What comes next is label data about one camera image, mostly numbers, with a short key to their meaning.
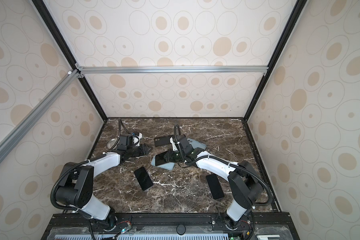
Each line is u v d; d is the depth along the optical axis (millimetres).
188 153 659
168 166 926
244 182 450
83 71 897
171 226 732
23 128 593
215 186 855
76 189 449
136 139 775
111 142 922
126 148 729
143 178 869
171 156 744
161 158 839
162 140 1070
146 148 833
